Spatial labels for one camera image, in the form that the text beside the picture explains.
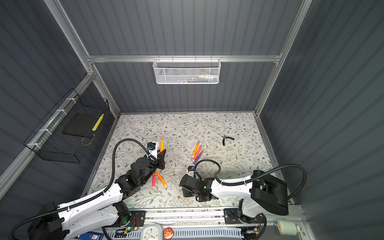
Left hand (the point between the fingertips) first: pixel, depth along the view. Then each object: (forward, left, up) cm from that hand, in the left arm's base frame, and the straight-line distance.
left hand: (164, 150), depth 78 cm
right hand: (-16, -10, -18) cm, 26 cm away
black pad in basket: (+11, +41, +10) cm, 44 cm away
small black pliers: (+19, -40, -17) cm, 47 cm away
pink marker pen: (+7, -18, -18) cm, 26 cm away
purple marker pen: (+3, -18, -18) cm, 25 cm away
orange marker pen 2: (+10, -17, -18) cm, 27 cm away
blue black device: (-33, +33, -16) cm, 50 cm away
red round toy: (-34, -2, -18) cm, 39 cm away
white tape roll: (-36, -55, -10) cm, 66 cm away
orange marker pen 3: (-8, +4, -18) cm, 20 cm away
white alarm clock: (-33, +5, -17) cm, 38 cm away
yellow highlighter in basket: (+9, +34, +9) cm, 37 cm away
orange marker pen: (0, 0, +5) cm, 5 cm away
